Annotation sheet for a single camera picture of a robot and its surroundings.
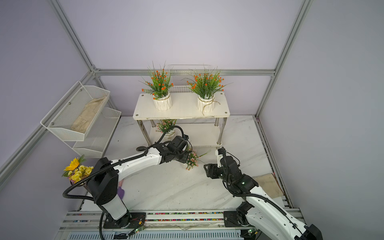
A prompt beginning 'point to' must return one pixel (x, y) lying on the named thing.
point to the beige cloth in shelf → (83, 121)
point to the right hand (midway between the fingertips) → (210, 167)
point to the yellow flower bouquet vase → (75, 172)
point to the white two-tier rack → (201, 129)
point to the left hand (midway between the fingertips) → (184, 156)
